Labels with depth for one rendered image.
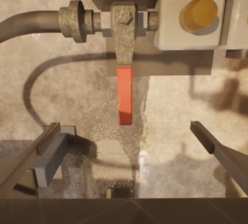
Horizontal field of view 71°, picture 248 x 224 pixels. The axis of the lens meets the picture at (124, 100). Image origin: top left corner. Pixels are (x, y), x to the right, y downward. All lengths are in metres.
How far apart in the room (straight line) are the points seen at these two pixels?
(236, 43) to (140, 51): 0.46
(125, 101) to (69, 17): 0.13
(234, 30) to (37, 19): 0.27
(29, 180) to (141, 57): 0.58
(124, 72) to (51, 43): 0.56
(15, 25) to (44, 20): 0.05
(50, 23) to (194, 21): 0.19
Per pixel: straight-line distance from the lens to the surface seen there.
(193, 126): 0.17
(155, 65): 0.71
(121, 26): 0.24
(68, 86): 0.76
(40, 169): 0.65
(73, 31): 0.26
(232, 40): 0.29
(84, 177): 0.96
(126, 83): 0.23
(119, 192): 0.99
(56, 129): 0.17
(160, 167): 0.92
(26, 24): 0.30
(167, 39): 0.25
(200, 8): 0.23
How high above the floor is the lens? 0.71
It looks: 73 degrees down
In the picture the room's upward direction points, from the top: 179 degrees counter-clockwise
